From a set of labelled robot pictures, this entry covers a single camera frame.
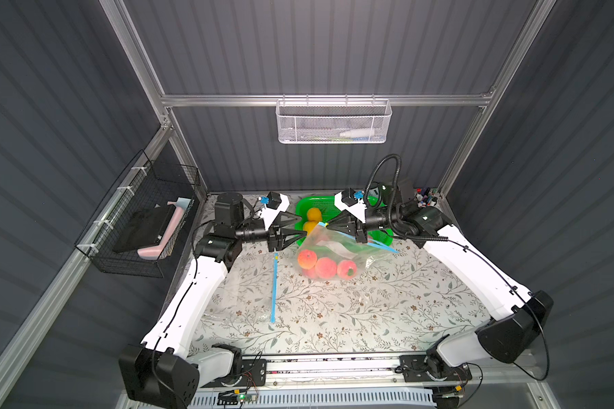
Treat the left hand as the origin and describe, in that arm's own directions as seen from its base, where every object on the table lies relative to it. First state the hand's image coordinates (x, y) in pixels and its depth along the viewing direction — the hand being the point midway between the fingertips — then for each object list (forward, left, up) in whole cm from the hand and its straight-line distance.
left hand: (304, 230), depth 65 cm
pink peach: (+1, -7, -22) cm, 23 cm away
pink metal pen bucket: (+31, -48, -20) cm, 61 cm away
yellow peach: (+29, -3, -27) cm, 40 cm away
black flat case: (+2, +44, -2) cm, 44 cm away
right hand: (+1, -7, +1) cm, 7 cm away
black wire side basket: (+23, +51, -4) cm, 56 cm away
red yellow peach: (+3, 0, -20) cm, 20 cm away
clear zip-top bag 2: (-1, +20, -35) cm, 40 cm away
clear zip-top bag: (+5, -8, -21) cm, 23 cm away
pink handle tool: (+12, +37, -3) cm, 39 cm away
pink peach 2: (0, -13, -22) cm, 25 cm away
